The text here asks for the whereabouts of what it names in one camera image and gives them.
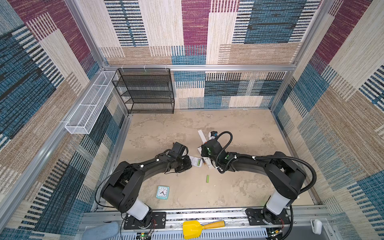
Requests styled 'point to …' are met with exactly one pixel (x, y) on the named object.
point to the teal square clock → (162, 192)
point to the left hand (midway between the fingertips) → (193, 163)
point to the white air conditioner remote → (196, 161)
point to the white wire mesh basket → (81, 122)
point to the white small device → (316, 226)
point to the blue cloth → (100, 231)
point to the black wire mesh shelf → (145, 90)
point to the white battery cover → (202, 136)
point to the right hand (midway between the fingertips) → (203, 147)
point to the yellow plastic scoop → (192, 229)
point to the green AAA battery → (207, 179)
